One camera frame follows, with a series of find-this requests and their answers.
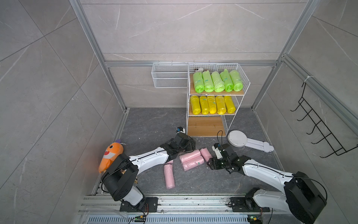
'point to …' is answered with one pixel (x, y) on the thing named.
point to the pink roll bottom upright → (169, 176)
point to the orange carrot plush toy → (114, 150)
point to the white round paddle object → (238, 138)
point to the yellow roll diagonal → (212, 104)
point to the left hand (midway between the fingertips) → (193, 141)
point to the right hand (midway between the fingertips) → (212, 162)
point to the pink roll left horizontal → (170, 162)
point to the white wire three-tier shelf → (212, 125)
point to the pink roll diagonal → (206, 154)
